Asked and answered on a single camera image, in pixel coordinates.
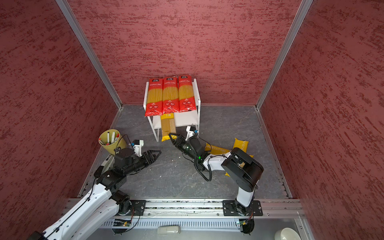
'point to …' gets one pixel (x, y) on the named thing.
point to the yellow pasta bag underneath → (242, 145)
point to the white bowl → (287, 234)
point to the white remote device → (168, 229)
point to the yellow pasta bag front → (168, 126)
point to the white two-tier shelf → (188, 119)
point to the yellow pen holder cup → (111, 139)
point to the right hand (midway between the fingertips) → (167, 138)
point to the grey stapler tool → (108, 164)
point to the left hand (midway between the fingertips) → (159, 156)
